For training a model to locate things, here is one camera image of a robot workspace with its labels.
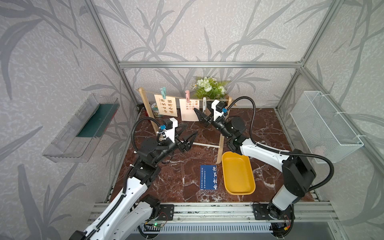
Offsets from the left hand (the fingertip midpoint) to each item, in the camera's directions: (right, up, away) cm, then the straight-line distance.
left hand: (192, 131), depth 62 cm
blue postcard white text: (+8, -29, +24) cm, 39 cm away
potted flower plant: (+8, +24, +29) cm, 38 cm away
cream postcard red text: (-3, +9, +8) cm, 12 cm away
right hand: (+3, +12, +5) cm, 13 cm away
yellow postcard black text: (-13, +11, +10) cm, 20 cm away
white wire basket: (+58, 0, +2) cm, 58 cm away
